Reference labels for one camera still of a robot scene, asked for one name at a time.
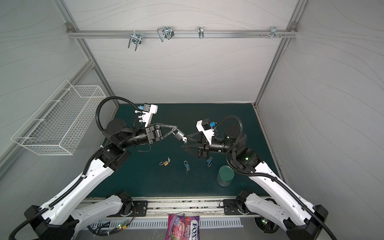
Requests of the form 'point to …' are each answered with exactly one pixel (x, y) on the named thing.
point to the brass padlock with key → (166, 163)
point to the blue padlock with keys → (187, 166)
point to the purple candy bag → (182, 227)
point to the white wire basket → (59, 124)
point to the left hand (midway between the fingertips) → (177, 128)
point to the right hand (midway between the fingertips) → (188, 137)
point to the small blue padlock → (209, 161)
